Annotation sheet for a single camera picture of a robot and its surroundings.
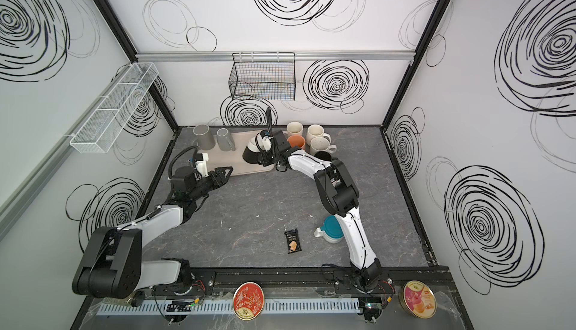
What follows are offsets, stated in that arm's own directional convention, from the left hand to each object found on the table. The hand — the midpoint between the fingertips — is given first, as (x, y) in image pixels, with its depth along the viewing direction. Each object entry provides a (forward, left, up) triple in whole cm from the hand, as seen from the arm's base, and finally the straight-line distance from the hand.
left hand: (230, 169), depth 87 cm
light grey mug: (+21, +9, -7) cm, 23 cm away
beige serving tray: (+15, +5, -14) cm, 21 cm away
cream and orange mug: (+20, -25, -5) cm, 32 cm away
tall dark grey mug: (+20, +18, -6) cm, 28 cm away
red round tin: (-41, -12, -10) cm, 44 cm away
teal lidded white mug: (-20, -38, -6) cm, 44 cm away
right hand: (+12, -8, -6) cm, 15 cm away
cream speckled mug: (+22, -37, -9) cm, 43 cm away
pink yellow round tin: (-39, -64, -10) cm, 76 cm away
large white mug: (+30, -35, -8) cm, 46 cm away
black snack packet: (-22, -25, -13) cm, 36 cm away
